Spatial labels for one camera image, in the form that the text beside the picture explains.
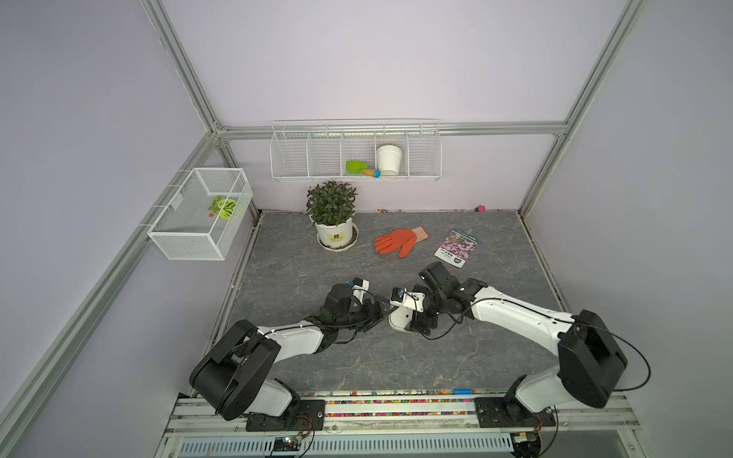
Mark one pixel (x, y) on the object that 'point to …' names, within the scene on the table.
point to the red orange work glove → (404, 239)
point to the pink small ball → (481, 208)
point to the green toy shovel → (356, 167)
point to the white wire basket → (201, 219)
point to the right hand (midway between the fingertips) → (410, 307)
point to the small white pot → (388, 159)
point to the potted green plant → (330, 207)
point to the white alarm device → (400, 317)
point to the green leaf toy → (222, 206)
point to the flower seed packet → (456, 248)
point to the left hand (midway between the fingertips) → (393, 314)
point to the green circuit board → (286, 444)
